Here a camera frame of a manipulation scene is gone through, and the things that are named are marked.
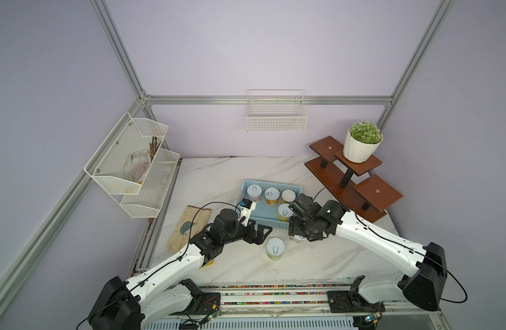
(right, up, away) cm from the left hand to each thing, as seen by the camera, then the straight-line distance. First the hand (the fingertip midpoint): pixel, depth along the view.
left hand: (261, 227), depth 77 cm
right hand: (+15, -3, +1) cm, 15 cm away
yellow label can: (+5, +11, +21) cm, 24 cm away
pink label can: (-3, +12, +21) cm, 25 cm away
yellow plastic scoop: (-21, -15, +4) cm, 26 cm away
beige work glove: (-31, 0, +15) cm, 35 cm away
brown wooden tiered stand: (+45, +10, +7) cm, 46 cm away
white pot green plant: (+40, +33, +3) cm, 52 cm away
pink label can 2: (+13, -4, -2) cm, 14 cm away
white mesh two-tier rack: (-50, +24, -1) cm, 55 cm away
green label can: (+6, -10, +4) cm, 12 cm away
